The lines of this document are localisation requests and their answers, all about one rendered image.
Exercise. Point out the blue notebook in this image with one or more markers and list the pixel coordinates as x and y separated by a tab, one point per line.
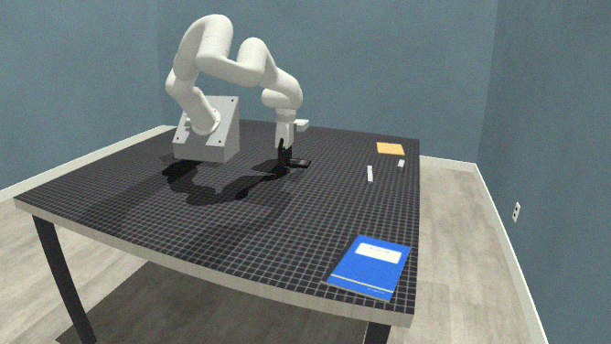
368	267

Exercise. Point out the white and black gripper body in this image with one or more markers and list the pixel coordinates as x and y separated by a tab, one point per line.
285	131

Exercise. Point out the tan flat rectangular tile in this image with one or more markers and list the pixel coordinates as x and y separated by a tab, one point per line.
391	149

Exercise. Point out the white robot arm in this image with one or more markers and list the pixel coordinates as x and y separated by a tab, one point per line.
212	58

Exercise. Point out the black grid work mat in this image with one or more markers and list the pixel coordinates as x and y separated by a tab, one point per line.
249	217

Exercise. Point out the black rectangular tile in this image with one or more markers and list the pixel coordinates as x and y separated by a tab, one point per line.
296	162

